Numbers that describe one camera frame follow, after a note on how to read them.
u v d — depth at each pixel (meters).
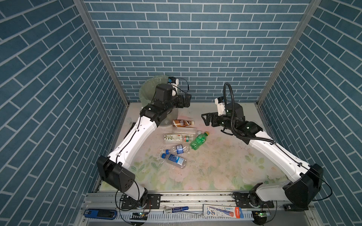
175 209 0.70
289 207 0.70
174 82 0.63
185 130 1.02
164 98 0.53
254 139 0.51
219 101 0.66
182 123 1.02
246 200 0.74
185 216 0.77
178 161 0.83
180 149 0.89
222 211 0.70
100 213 0.69
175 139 0.92
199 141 0.93
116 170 0.40
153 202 0.73
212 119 0.65
